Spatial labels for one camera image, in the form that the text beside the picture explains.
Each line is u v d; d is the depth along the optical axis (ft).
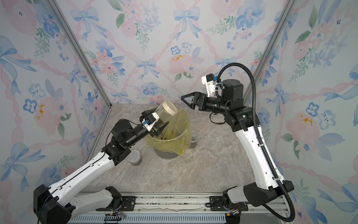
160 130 1.96
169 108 1.92
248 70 1.31
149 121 1.71
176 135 2.96
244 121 1.37
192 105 1.67
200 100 1.68
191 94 1.68
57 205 1.25
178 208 2.41
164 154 3.04
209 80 1.72
